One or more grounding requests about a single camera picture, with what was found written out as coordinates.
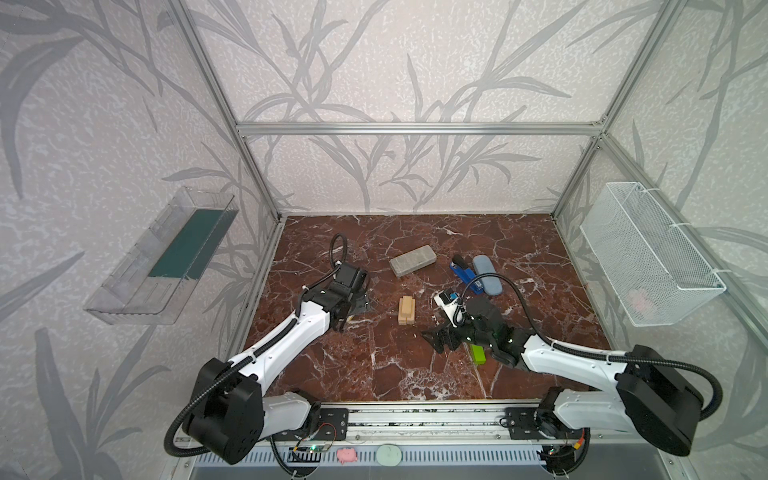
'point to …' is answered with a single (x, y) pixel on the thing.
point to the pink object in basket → (641, 303)
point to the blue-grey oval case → (491, 284)
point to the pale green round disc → (389, 455)
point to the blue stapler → (460, 267)
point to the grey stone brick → (412, 261)
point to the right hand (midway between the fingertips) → (431, 314)
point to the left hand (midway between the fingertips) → (359, 292)
